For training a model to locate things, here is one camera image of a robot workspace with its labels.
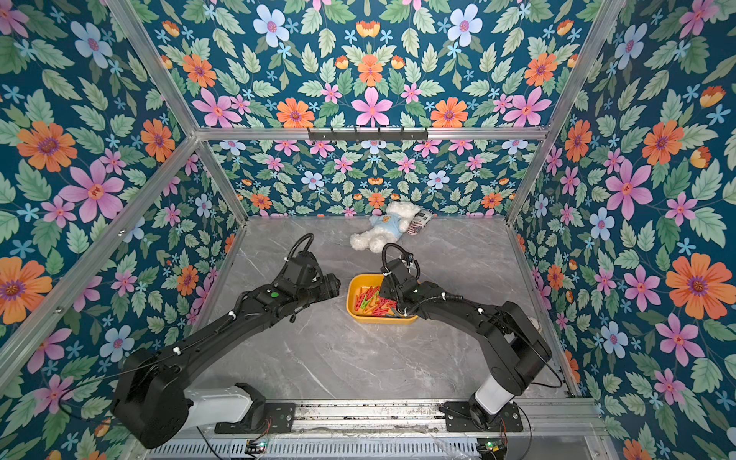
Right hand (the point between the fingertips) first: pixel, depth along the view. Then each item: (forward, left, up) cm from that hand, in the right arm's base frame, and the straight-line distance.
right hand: (387, 284), depth 90 cm
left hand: (-4, +15, +5) cm, 16 cm away
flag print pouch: (+33, -12, -5) cm, 35 cm away
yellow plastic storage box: (+4, +6, -4) cm, 8 cm away
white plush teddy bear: (+24, +1, +1) cm, 24 cm away
